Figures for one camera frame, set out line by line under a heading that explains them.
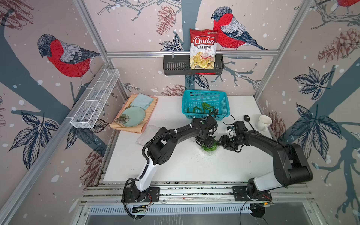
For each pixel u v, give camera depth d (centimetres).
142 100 119
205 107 113
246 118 106
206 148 88
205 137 78
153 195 73
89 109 73
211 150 87
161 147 53
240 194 73
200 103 117
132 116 108
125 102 118
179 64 95
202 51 86
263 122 93
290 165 44
